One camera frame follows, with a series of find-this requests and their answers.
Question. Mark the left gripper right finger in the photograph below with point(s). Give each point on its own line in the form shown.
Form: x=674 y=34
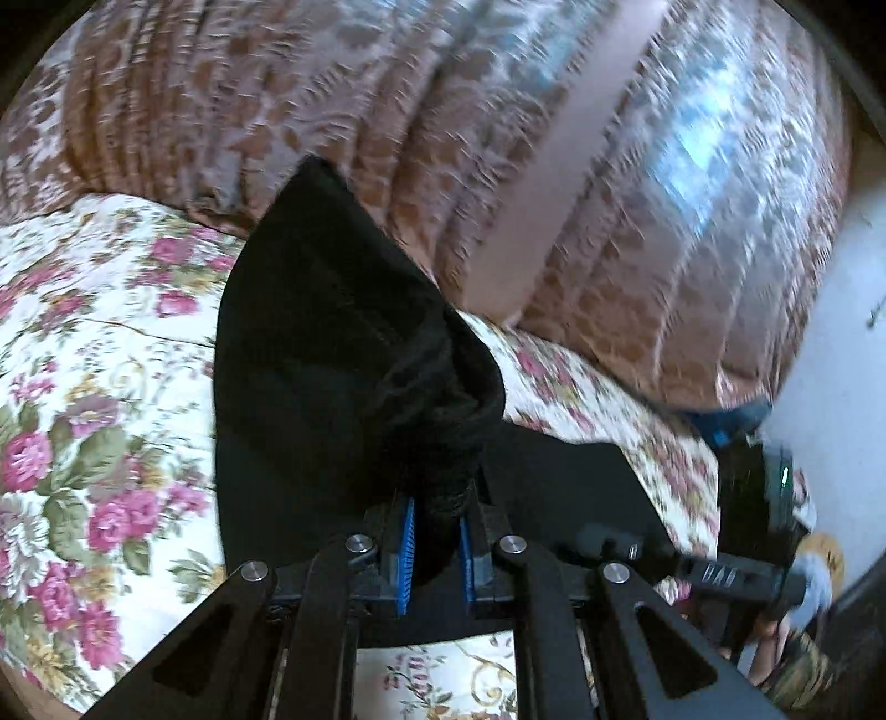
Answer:
x=478 y=538

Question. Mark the brown patterned curtain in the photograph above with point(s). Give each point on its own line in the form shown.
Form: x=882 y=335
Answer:
x=656 y=185

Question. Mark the black pants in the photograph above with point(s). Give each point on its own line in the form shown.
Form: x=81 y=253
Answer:
x=342 y=378

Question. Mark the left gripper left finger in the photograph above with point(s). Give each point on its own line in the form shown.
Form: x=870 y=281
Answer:
x=397 y=550

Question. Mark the person's right hand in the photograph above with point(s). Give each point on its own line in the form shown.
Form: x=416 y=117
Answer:
x=770 y=637

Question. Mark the floral bedspread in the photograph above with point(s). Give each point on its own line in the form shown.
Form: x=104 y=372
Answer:
x=109 y=521

